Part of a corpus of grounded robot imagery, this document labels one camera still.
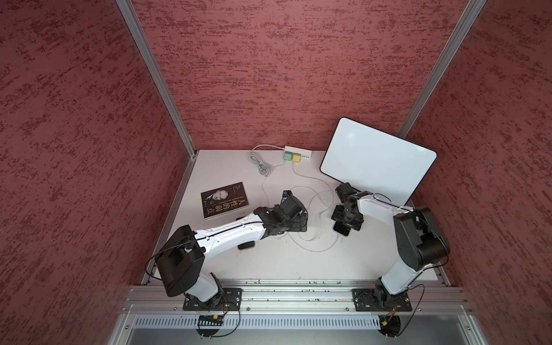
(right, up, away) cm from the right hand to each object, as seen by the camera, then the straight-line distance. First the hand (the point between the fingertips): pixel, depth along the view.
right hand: (341, 224), depth 93 cm
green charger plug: (-23, +33, +24) cm, 47 cm away
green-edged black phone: (-2, 0, -5) cm, 5 cm away
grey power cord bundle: (-36, +25, +16) cm, 47 cm away
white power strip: (-14, +33, +24) cm, 43 cm away
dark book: (-55, +10, +7) cm, 56 cm away
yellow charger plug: (-18, +31, +24) cm, 43 cm away
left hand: (-22, +2, -11) cm, 25 cm away
